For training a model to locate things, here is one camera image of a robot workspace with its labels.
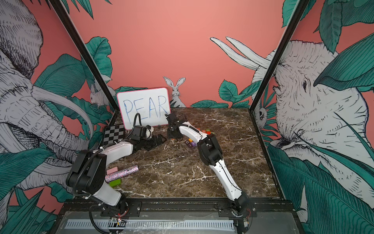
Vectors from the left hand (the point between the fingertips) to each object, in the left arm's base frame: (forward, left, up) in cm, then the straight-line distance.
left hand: (163, 139), depth 92 cm
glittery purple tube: (-19, +24, -5) cm, 31 cm away
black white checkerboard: (+10, +37, -5) cm, 39 cm away
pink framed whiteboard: (+24, +9, +8) cm, 27 cm away
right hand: (+8, -3, -6) cm, 10 cm away
